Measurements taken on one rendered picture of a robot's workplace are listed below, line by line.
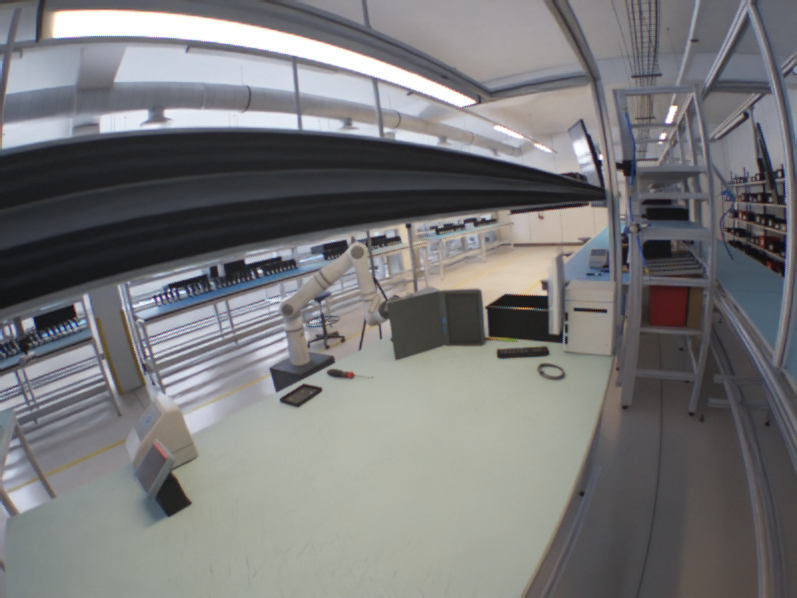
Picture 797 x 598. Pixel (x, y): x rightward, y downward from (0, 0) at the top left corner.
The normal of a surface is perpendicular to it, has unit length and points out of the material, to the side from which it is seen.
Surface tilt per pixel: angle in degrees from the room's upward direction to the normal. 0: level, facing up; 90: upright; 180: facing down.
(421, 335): 90
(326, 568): 0
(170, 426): 90
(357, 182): 90
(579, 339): 90
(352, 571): 0
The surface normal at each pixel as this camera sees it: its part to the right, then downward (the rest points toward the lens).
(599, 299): -0.61, 0.26
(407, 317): 0.41, 0.15
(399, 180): 0.79, 0.04
